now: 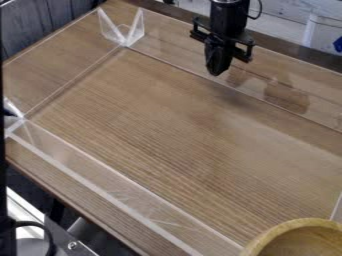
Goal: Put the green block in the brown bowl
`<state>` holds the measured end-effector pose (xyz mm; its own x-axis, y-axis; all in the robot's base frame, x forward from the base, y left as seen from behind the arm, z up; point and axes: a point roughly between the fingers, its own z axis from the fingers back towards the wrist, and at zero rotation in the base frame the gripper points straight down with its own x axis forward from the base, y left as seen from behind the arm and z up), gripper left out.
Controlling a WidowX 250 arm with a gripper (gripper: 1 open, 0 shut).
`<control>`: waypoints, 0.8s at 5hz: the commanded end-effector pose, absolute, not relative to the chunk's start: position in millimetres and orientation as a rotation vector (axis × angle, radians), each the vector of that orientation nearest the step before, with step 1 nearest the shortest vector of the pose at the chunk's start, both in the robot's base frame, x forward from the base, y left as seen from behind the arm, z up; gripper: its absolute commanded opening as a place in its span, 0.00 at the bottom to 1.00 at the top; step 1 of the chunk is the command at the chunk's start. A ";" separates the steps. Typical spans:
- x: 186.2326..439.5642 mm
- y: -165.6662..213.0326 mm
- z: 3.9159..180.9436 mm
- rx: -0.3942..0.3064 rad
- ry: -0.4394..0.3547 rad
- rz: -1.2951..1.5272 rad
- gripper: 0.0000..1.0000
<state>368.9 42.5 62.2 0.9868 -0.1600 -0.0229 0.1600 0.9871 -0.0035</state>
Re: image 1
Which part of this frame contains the brown wooden bowl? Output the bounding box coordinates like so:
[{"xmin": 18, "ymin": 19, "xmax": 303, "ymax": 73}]
[{"xmin": 240, "ymin": 218, "xmax": 342, "ymax": 256}]

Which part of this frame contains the black cable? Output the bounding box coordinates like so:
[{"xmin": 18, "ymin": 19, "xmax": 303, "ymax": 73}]
[{"xmin": 9, "ymin": 220, "xmax": 58, "ymax": 256}]

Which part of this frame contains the white container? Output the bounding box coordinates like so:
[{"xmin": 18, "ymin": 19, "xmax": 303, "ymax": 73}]
[{"xmin": 303, "ymin": 13, "xmax": 342, "ymax": 56}]

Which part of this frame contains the clear acrylic corner bracket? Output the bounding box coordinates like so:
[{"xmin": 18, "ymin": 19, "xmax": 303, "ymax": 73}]
[{"xmin": 98, "ymin": 8, "xmax": 145, "ymax": 47}]

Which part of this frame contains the metal bracket with screw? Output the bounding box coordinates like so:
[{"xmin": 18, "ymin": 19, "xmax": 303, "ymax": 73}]
[{"xmin": 45, "ymin": 218, "xmax": 99, "ymax": 256}]

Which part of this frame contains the clear acrylic barrier wall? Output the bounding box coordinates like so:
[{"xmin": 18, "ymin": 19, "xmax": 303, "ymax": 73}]
[{"xmin": 5, "ymin": 100, "xmax": 242, "ymax": 256}]

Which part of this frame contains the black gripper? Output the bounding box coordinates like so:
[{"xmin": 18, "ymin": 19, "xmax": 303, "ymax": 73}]
[{"xmin": 190, "ymin": 0, "xmax": 256, "ymax": 76}]

